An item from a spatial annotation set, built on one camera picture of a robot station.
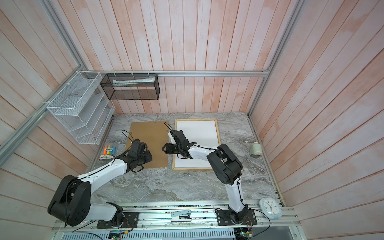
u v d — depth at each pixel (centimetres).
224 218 73
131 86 107
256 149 92
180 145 76
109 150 98
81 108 73
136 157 68
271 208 75
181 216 73
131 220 73
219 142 103
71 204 42
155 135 108
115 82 90
